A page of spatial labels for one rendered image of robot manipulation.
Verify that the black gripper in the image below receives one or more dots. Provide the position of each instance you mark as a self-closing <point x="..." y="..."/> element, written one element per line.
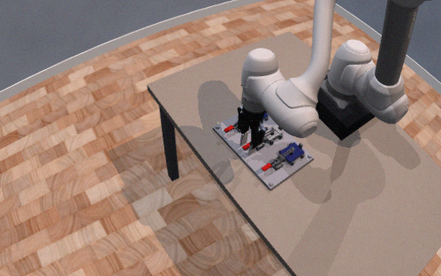
<point x="245" y="120"/>

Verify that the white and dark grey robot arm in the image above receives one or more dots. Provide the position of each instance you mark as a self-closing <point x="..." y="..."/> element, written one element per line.
<point x="292" y="104"/>

